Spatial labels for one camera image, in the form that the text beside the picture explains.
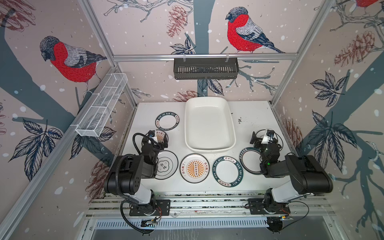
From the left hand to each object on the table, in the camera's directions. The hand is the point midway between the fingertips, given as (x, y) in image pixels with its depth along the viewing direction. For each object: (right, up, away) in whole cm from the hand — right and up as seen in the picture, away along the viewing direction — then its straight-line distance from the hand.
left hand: (157, 133), depth 89 cm
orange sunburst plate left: (-1, -3, +12) cm, 13 cm away
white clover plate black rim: (+7, -19, -1) cm, 20 cm away
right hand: (+64, -1, 0) cm, 64 cm away
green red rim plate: (+57, -17, 0) cm, 59 cm away
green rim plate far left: (+2, +7, +23) cm, 24 cm away
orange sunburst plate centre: (+23, -20, -2) cm, 31 cm away
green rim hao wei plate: (+43, -23, -1) cm, 49 cm away
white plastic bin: (+33, +4, +17) cm, 38 cm away
